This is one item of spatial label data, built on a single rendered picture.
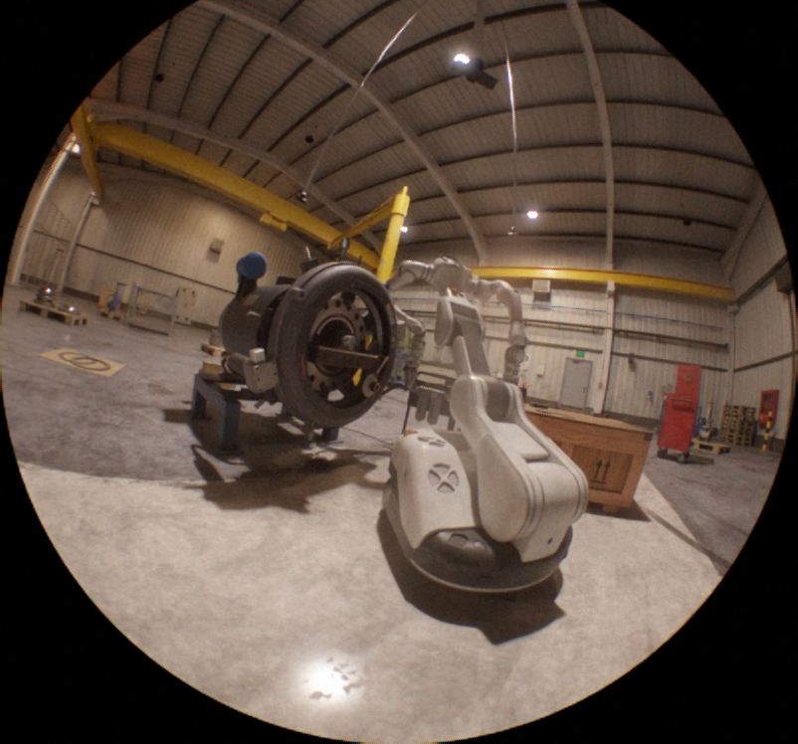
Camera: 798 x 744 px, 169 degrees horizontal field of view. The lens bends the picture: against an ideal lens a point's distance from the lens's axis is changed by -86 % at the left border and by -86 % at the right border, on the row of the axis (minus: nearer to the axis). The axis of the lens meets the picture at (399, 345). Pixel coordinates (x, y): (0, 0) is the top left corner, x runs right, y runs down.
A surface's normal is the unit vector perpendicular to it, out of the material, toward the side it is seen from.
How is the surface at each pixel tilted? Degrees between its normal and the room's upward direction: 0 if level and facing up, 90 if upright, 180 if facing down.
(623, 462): 90
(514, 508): 90
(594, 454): 90
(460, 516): 38
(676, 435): 90
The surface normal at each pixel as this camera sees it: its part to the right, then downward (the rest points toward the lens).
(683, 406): -0.91, -0.22
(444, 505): 0.32, -0.78
